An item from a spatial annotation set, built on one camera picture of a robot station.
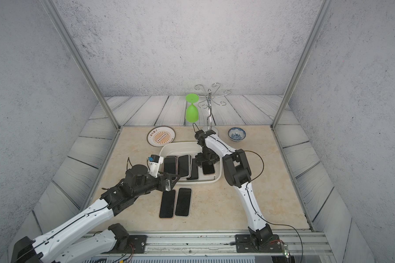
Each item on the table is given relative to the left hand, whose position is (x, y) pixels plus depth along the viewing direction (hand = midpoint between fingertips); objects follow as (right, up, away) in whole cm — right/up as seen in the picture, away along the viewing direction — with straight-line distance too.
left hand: (176, 177), depth 74 cm
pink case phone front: (+1, +1, +22) cm, 22 cm away
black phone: (-6, -19, +9) cm, 22 cm away
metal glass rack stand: (+15, +39, +20) cm, 46 cm away
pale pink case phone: (+15, -1, +25) cm, 29 cm away
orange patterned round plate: (-17, +19, +42) cm, 49 cm away
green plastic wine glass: (+6, +32, +22) cm, 39 cm away
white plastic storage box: (+5, +11, +26) cm, 28 cm away
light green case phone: (+2, -17, +14) cm, 22 cm away
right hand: (+15, +1, +27) cm, 31 cm away
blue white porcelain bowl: (+35, +20, +41) cm, 58 cm away
